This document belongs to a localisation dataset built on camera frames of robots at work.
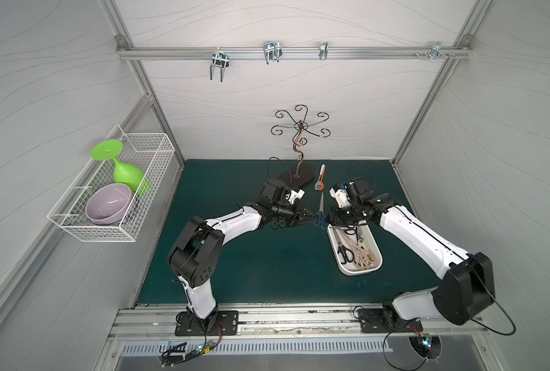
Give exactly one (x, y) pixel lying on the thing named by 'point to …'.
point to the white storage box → (354, 233)
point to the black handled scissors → (347, 254)
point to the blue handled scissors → (320, 219)
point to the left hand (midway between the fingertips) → (318, 220)
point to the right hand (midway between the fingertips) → (326, 218)
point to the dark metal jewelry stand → (299, 175)
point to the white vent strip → (195, 347)
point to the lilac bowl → (106, 204)
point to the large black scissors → (281, 222)
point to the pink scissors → (354, 248)
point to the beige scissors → (366, 258)
